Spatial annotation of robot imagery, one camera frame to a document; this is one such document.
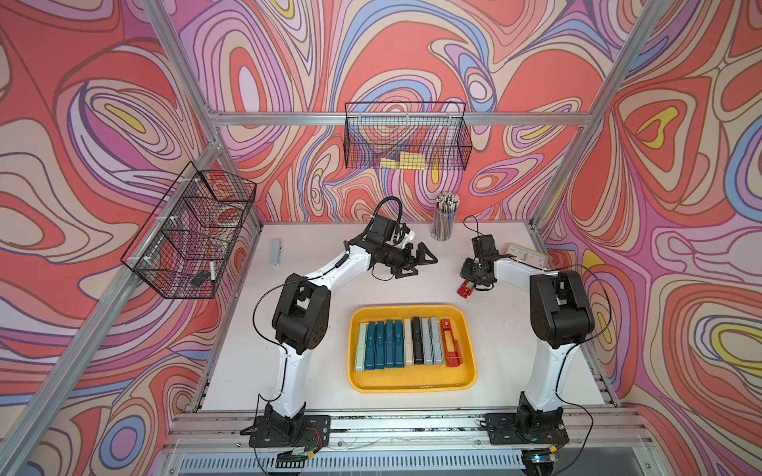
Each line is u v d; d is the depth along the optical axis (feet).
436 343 2.78
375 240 2.45
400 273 2.88
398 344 2.76
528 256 3.50
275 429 2.20
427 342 2.78
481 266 2.52
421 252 2.64
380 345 2.77
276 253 3.53
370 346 2.77
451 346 2.88
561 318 1.76
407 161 2.70
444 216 3.46
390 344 2.76
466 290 3.24
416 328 2.89
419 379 2.67
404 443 2.37
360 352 2.75
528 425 2.16
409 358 2.70
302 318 1.76
